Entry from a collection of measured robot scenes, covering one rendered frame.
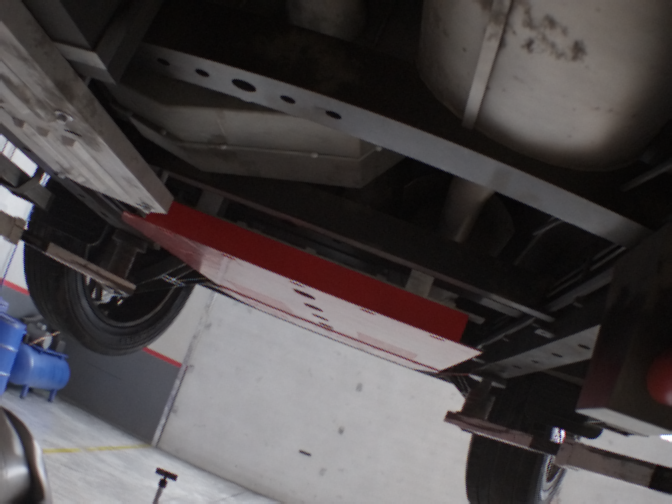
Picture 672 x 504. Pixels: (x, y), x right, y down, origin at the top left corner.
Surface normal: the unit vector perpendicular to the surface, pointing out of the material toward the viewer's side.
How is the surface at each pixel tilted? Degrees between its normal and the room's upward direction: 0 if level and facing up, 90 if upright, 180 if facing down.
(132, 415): 90
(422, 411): 90
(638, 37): 167
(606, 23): 176
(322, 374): 90
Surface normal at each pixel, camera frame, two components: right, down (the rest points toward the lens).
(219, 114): -0.14, 0.97
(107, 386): -0.06, -0.22
